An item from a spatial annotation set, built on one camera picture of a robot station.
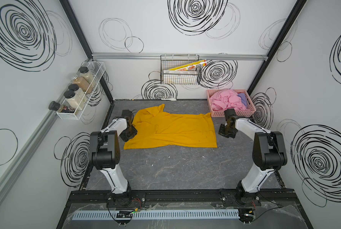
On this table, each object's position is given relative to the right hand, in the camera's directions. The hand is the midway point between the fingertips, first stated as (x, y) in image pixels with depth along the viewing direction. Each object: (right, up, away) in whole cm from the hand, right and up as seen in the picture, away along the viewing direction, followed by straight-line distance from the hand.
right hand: (223, 133), depth 95 cm
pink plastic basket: (+26, +16, +13) cm, 33 cm away
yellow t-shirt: (-46, +4, +7) cm, 47 cm away
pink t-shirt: (+7, +25, +13) cm, 29 cm away
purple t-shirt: (+23, +26, +19) cm, 40 cm away
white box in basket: (-22, +40, -5) cm, 46 cm away
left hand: (-63, -2, 0) cm, 63 cm away
